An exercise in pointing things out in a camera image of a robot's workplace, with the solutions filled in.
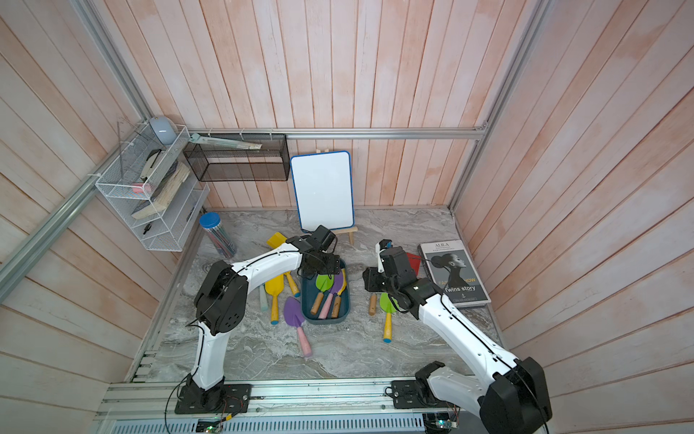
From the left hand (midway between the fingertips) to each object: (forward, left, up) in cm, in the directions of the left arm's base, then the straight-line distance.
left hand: (329, 271), depth 95 cm
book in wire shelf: (+7, +49, +28) cm, 57 cm away
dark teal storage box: (-7, +7, -3) cm, 10 cm away
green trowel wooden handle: (-3, +2, -3) cm, 5 cm away
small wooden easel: (+17, -8, +2) cm, 19 cm away
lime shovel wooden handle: (-11, -15, -3) cm, 19 cm away
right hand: (-6, -13, +11) cm, 18 cm away
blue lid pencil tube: (+10, +40, +15) cm, 44 cm away
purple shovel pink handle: (-15, +11, -4) cm, 19 cm away
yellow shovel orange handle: (-3, +13, -3) cm, 14 cm away
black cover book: (+4, -43, +1) cm, 43 cm away
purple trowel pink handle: (-5, -3, -2) cm, 6 cm away
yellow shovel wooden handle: (-10, -3, -2) cm, 11 cm away
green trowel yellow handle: (-20, -17, +16) cm, 30 cm away
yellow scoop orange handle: (+17, +23, -4) cm, 29 cm away
